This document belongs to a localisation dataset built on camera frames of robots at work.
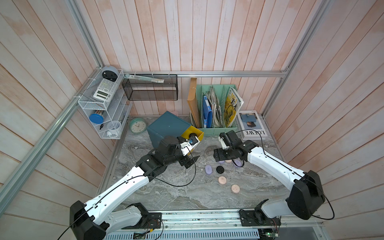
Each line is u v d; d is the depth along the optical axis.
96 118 0.76
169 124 0.86
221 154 0.75
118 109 0.84
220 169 0.90
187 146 0.58
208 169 0.89
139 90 1.07
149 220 0.73
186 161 0.61
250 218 0.73
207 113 0.95
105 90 0.77
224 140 0.68
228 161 0.74
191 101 0.86
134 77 0.91
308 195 0.41
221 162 0.93
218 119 1.01
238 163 0.73
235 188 0.82
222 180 0.86
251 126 1.08
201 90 0.99
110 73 0.81
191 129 0.87
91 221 0.38
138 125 1.04
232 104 1.02
